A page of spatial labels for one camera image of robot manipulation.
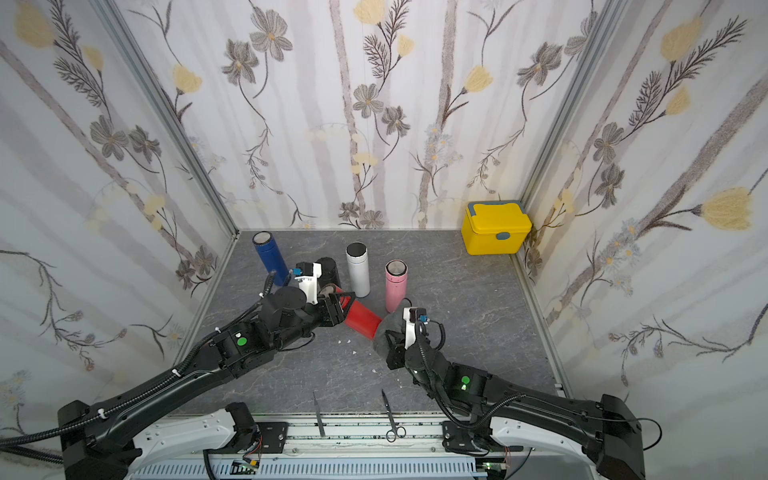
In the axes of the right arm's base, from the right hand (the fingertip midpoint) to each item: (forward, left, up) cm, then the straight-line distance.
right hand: (388, 334), depth 72 cm
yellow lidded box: (+45, -37, -9) cm, 59 cm away
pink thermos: (+16, -2, -3) cm, 17 cm away
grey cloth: (+2, -1, +2) cm, 3 cm away
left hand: (+6, +9, +8) cm, 13 cm away
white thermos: (+22, +10, -5) cm, 25 cm away
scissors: (-19, -3, -18) cm, 26 cm away
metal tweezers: (-16, +17, -20) cm, 31 cm away
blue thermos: (+28, +38, -8) cm, 48 cm away
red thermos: (+3, +7, +2) cm, 8 cm away
